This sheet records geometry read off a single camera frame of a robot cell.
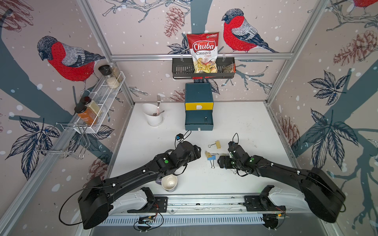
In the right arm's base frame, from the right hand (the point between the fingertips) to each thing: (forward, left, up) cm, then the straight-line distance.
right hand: (223, 160), depth 87 cm
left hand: (0, +14, +14) cm, 20 cm away
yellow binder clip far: (+12, +2, -2) cm, 12 cm away
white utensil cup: (+32, +51, +10) cm, 61 cm away
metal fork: (+32, +45, +9) cm, 56 cm away
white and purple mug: (-14, +31, 0) cm, 34 cm away
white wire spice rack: (+31, +76, +25) cm, 85 cm away
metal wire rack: (-3, +75, +26) cm, 80 cm away
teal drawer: (+24, +15, +8) cm, 30 cm away
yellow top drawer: (+28, +16, +18) cm, 37 cm away
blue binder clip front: (+26, +10, +6) cm, 29 cm away
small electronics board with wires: (-32, +39, -4) cm, 50 cm away
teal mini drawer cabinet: (+39, +16, +20) cm, 47 cm away
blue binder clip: (+1, +7, -1) cm, 7 cm away
